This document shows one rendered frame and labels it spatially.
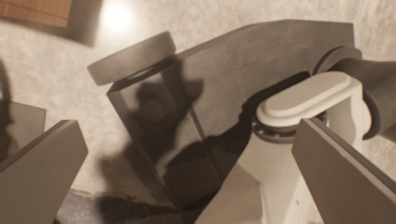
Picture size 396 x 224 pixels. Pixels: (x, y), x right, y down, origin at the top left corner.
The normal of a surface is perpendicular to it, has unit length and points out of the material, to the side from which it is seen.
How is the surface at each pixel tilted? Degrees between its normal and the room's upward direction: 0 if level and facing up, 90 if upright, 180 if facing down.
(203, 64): 0
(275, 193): 90
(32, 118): 0
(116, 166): 0
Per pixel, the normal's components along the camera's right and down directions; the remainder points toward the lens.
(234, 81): 0.25, 0.32
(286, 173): -0.35, -0.84
